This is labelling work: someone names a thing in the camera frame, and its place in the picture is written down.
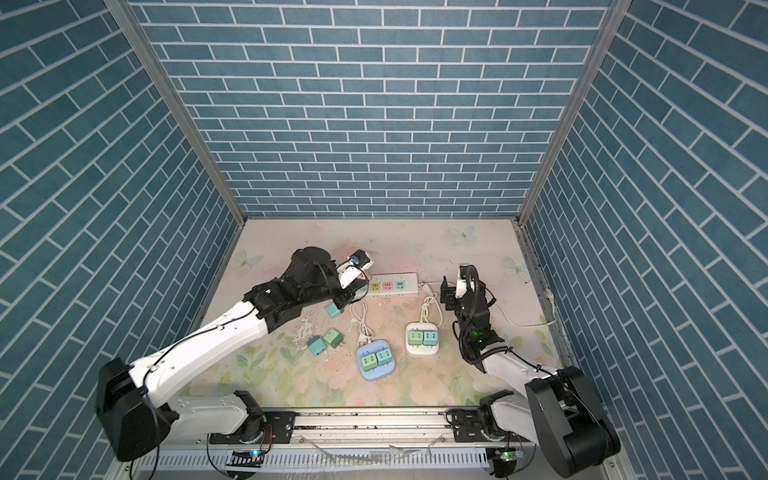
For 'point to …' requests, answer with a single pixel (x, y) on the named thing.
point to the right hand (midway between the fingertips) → (460, 278)
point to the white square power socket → (414, 349)
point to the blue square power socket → (380, 372)
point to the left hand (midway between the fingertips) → (369, 277)
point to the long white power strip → (393, 284)
